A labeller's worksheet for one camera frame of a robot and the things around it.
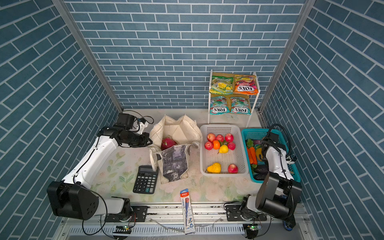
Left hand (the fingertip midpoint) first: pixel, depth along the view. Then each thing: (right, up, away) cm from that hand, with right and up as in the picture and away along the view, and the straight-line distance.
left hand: (152, 141), depth 80 cm
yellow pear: (+35, -16, +5) cm, 38 cm away
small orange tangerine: (+36, -4, +14) cm, 39 cm away
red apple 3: (+33, 0, +18) cm, 38 cm away
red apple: (+44, -17, +5) cm, 48 cm away
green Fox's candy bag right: (+52, +21, +17) cm, 59 cm away
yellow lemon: (+41, -7, +14) cm, 44 cm away
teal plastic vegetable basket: (+69, +1, +28) cm, 75 cm away
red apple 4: (+45, 0, +19) cm, 49 cm away
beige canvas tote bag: (+12, -11, -3) cm, 17 cm away
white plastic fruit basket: (+49, -11, +11) cm, 51 cm away
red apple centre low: (+39, 0, +19) cm, 44 cm away
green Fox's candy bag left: (+38, +21, +19) cm, 48 cm away
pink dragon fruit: (+6, -2, +11) cm, 13 cm away
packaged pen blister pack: (+20, -38, -9) cm, 44 cm away
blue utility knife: (+67, -36, -12) cm, 77 cm away
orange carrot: (+59, -11, +14) cm, 61 cm away
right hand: (+66, -13, +3) cm, 67 cm away
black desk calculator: (-5, -22, +3) cm, 23 cm away
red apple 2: (+31, -5, +14) cm, 34 cm away
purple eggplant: (+61, -18, +5) cm, 64 cm away
